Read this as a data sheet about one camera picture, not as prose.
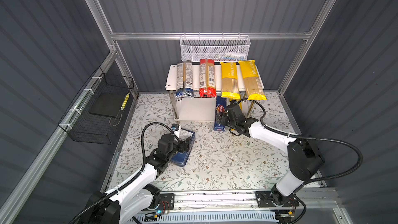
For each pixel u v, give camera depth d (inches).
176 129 28.5
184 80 29.7
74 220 14.6
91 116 28.3
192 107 39.0
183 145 29.4
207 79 29.7
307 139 18.7
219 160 34.2
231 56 36.0
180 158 31.7
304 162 18.5
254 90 27.9
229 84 29.0
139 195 22.9
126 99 31.4
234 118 26.8
